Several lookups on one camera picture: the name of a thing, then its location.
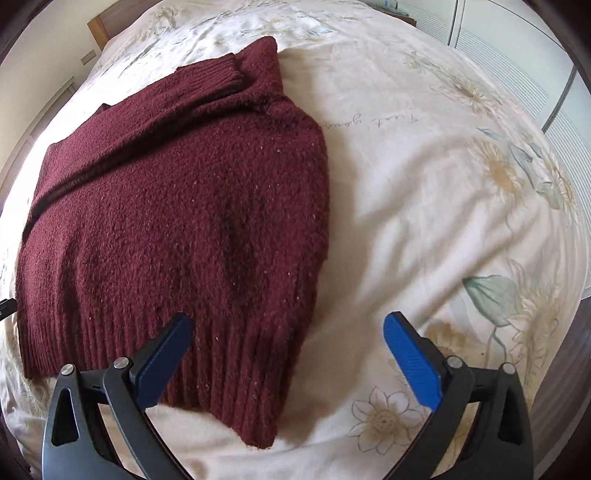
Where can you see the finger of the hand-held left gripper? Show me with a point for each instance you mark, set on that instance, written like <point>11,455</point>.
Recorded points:
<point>5,308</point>

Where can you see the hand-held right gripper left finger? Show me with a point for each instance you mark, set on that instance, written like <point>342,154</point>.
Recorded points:
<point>159,369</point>

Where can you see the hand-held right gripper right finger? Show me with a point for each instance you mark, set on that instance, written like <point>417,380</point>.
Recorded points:
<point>411,360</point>

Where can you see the dark red knit sweater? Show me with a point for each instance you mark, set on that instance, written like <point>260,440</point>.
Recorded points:
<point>175,207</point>

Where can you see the floral white duvet cover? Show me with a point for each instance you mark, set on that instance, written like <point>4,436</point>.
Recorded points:
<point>415,207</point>

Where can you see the wooden bed headboard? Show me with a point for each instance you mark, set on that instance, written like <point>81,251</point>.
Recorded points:
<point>99,27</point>

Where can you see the white sliding door wardrobe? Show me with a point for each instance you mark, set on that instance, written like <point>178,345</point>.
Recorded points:
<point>531,55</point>

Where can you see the wooden nightstand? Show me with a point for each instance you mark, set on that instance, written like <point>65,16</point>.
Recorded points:
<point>412,21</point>

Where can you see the small items on nightstand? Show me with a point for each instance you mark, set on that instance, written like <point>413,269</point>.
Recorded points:
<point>390,4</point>

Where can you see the beige wall socket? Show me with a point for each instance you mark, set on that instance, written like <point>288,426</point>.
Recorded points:
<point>89,57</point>

